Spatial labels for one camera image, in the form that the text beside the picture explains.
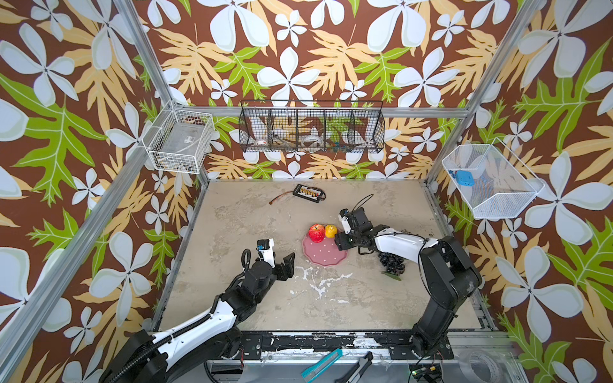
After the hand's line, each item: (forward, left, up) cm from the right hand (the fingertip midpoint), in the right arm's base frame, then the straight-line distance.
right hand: (340, 236), depth 97 cm
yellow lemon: (+1, +4, +2) cm, 5 cm away
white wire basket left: (+22, +61, +32) cm, 72 cm away
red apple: (-1, +10, +4) cm, 11 cm away
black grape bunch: (-13, -18, +2) cm, 22 cm away
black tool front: (-43, -3, -2) cm, 44 cm away
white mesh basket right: (+9, -51, +25) cm, 58 cm away
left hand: (-12, +21, +9) cm, 26 cm away
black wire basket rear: (+36, +12, +29) cm, 47 cm away
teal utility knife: (-46, +13, -2) cm, 48 cm away
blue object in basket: (+11, -44, +22) cm, 51 cm away
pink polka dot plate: (-6, +7, -2) cm, 10 cm away
